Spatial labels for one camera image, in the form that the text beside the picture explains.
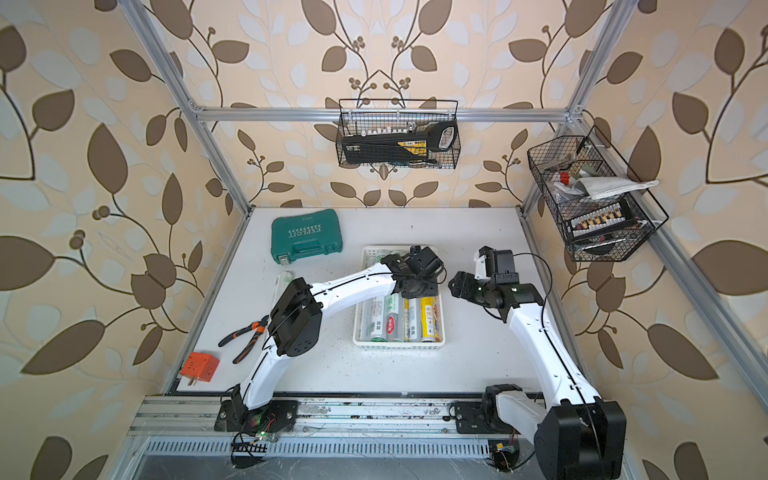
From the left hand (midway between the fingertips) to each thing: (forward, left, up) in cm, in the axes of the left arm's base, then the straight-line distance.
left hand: (437, 293), depth 87 cm
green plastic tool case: (+25, +45, -4) cm, 52 cm away
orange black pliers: (-8, +53, -9) cm, 55 cm away
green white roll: (-7, +13, -1) cm, 15 cm away
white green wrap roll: (-7, +22, -5) cm, 23 cm away
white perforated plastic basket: (-14, +11, -5) cm, 18 cm away
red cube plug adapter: (-20, +65, -6) cm, 68 cm away
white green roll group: (-6, +7, -5) cm, 11 cm away
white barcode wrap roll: (+8, +49, -6) cm, 50 cm away
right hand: (-1, -6, +6) cm, 8 cm away
